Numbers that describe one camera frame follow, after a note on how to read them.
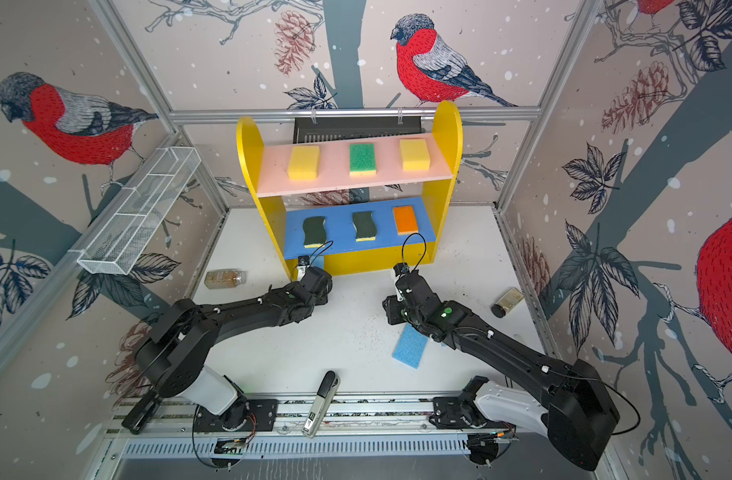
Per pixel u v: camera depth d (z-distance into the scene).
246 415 0.71
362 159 0.74
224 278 0.95
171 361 0.44
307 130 0.96
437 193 0.76
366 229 0.94
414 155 0.74
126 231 0.74
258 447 0.70
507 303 0.90
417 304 0.60
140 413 0.71
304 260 0.81
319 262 0.97
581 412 0.39
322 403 0.73
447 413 0.73
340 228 0.95
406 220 0.98
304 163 0.73
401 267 0.72
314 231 0.93
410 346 0.84
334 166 0.75
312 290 0.71
